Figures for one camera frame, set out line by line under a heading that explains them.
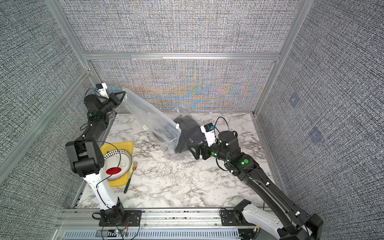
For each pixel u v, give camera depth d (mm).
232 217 725
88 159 539
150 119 781
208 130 592
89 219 732
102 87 794
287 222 394
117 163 878
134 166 908
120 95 854
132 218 736
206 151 605
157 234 701
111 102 797
